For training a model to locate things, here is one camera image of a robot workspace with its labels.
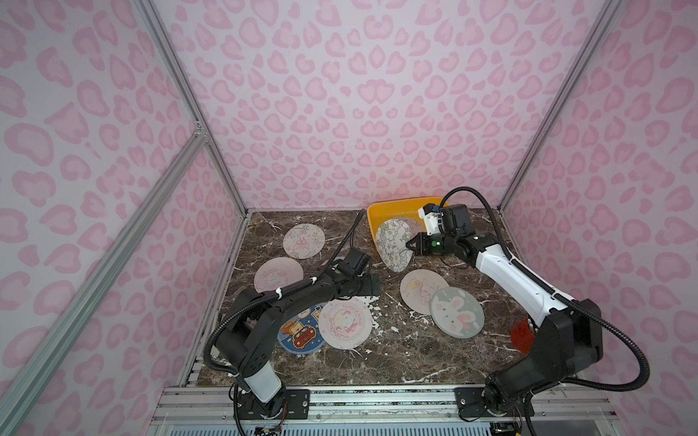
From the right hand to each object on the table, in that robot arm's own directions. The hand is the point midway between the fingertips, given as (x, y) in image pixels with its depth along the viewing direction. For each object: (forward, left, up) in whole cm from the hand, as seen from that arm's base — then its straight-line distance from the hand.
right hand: (409, 244), depth 83 cm
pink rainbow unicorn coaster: (+1, +46, -20) cm, 50 cm away
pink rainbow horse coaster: (-17, +20, -20) cm, 33 cm away
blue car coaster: (-21, +34, -20) cm, 45 cm away
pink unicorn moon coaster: (-4, -5, -20) cm, 21 cm away
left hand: (-7, +12, -13) cm, 19 cm away
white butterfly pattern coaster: (+5, +5, -2) cm, 7 cm away
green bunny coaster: (-13, -17, -21) cm, 30 cm away
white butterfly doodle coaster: (+16, +39, -20) cm, 46 cm away
